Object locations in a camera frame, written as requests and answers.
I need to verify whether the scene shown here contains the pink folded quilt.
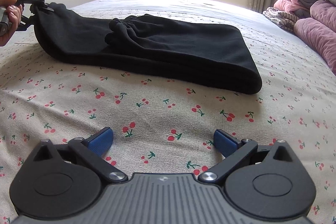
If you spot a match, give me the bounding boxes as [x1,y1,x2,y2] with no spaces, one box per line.
[272,0,335,73]

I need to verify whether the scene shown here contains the black pants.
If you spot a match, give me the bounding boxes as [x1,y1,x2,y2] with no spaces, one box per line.
[33,3,262,94]

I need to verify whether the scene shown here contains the striped floral folded cloth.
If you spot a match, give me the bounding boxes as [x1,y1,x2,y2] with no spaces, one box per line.
[262,7,299,32]

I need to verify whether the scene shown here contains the person's left hand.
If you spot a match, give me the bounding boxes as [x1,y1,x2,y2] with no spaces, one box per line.
[0,0,23,47]

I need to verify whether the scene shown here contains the cherry print bed sheet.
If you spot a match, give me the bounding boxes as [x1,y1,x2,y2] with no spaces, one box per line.
[1,0,335,223]

